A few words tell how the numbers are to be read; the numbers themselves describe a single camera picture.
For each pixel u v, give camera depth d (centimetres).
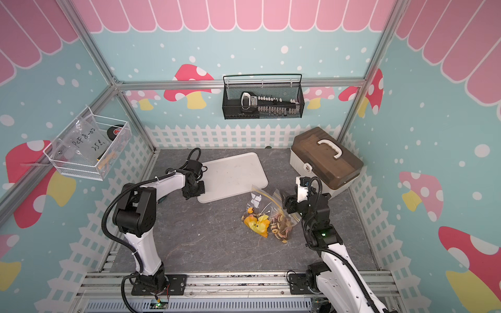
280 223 85
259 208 86
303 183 65
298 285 74
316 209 55
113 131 81
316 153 97
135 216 52
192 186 84
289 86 91
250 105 87
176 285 74
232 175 109
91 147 70
